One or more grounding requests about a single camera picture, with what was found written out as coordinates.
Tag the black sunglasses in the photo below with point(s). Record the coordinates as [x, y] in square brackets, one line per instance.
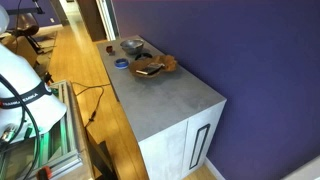
[143, 55]

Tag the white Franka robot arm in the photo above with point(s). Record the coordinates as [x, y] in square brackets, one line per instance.
[20, 76]

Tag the silver metal bowl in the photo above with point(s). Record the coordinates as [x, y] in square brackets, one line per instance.
[132, 45]

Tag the grey concrete-look cabinet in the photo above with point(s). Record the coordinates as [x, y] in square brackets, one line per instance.
[166, 100]

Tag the grey calculator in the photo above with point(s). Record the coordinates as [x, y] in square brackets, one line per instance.
[149, 69]

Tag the brown wooden tray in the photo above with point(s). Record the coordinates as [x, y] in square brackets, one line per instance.
[168, 63]

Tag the blue white round dish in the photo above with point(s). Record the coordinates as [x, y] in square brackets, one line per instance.
[121, 63]

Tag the red toy wagon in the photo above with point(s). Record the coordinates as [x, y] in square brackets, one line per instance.
[109, 49]

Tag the brown wooden door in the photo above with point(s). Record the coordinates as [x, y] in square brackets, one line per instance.
[91, 18]

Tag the dark office chair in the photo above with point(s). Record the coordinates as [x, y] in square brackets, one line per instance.
[26, 25]

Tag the white door frame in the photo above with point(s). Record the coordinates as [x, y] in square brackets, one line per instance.
[108, 16]

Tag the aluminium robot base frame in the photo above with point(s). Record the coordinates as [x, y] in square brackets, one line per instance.
[68, 133]

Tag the white wall outlet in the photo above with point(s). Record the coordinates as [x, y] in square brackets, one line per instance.
[52, 20]

